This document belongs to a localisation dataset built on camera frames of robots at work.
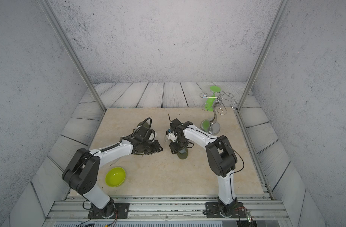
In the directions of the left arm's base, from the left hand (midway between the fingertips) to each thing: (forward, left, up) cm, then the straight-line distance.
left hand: (164, 149), depth 88 cm
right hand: (+1, -7, -2) cm, 7 cm away
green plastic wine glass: (+31, -32, +12) cm, 46 cm away
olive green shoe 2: (-1, -11, -2) cm, 11 cm away
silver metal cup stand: (+20, -35, +21) cm, 45 cm away
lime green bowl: (-13, +29, -7) cm, 33 cm away
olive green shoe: (0, +9, +20) cm, 22 cm away
